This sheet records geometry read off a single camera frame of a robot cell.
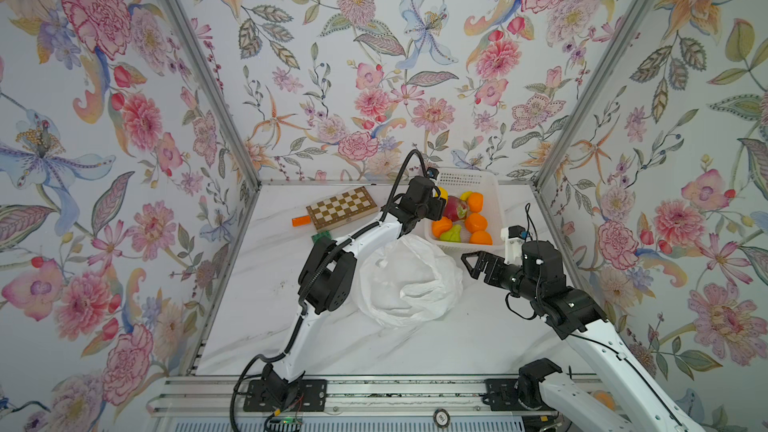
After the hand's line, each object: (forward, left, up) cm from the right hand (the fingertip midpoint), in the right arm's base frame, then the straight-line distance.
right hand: (473, 258), depth 75 cm
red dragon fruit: (+26, 0, -11) cm, 29 cm away
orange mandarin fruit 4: (+19, -9, -17) cm, 27 cm away
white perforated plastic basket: (+31, -14, -16) cm, 38 cm away
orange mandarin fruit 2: (+21, +5, -15) cm, 26 cm away
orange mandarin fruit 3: (+25, -8, -16) cm, 31 cm away
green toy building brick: (+20, +44, -18) cm, 51 cm away
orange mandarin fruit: (+33, -9, -14) cm, 37 cm away
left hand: (+23, +6, -4) cm, 25 cm away
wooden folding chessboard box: (+31, +40, -17) cm, 53 cm away
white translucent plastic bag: (+3, +17, -19) cm, 26 cm away
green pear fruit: (+18, +1, -14) cm, 23 cm away
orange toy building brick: (+25, +54, -19) cm, 63 cm away
